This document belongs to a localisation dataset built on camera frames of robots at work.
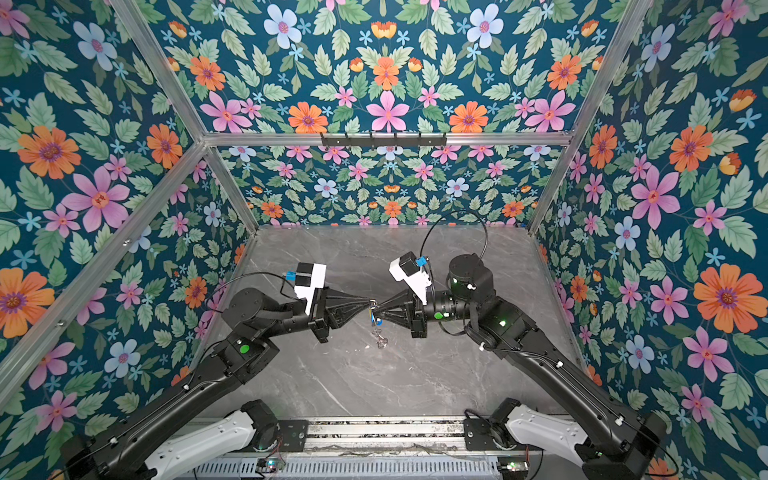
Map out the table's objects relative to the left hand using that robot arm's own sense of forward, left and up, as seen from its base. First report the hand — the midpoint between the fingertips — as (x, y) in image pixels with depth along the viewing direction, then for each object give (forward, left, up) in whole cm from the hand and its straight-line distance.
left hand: (365, 303), depth 51 cm
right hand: (+1, -2, -5) cm, 6 cm away
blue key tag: (0, -2, -7) cm, 8 cm away
